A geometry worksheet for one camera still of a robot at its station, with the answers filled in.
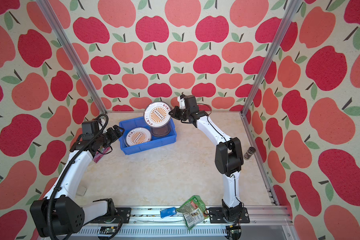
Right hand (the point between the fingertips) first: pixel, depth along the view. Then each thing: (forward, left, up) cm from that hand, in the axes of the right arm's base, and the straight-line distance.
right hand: (171, 111), depth 89 cm
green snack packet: (-47, -17, -24) cm, 56 cm away
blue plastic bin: (-12, +10, -17) cm, 23 cm away
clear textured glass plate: (0, +9, -21) cm, 22 cm away
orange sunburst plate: (-1, +10, -2) cm, 10 cm away
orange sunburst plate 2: (-5, +25, -21) cm, 33 cm away
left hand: (-17, +26, -2) cm, 31 cm away
